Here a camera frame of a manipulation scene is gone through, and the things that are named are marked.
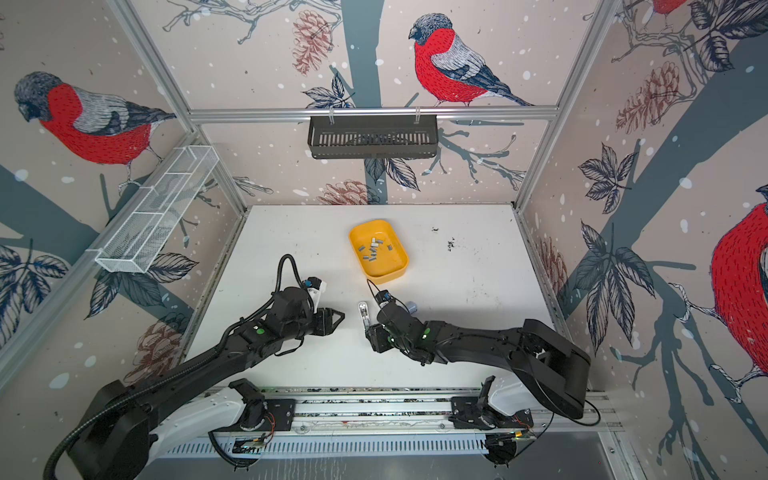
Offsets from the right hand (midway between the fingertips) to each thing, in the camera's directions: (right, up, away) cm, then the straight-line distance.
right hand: (369, 336), depth 82 cm
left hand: (-8, +6, -2) cm, 10 cm away
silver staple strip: (0, +25, +28) cm, 37 cm away
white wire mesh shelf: (-57, +30, -9) cm, 65 cm away
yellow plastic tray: (+1, +23, +26) cm, 34 cm away
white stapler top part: (-2, +4, +8) cm, 9 cm away
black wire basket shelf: (0, +64, +24) cm, 68 cm away
